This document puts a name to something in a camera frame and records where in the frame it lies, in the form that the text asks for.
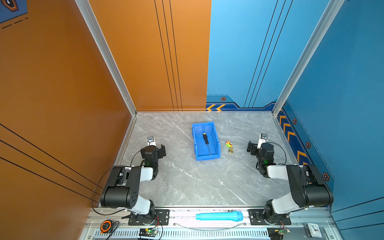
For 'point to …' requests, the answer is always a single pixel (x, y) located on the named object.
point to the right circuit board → (275, 233)
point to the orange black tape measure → (105, 226)
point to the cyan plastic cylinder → (233, 216)
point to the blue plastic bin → (202, 152)
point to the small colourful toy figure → (229, 144)
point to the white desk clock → (313, 230)
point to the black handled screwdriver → (206, 140)
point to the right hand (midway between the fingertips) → (256, 142)
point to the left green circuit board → (147, 232)
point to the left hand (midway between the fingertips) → (153, 144)
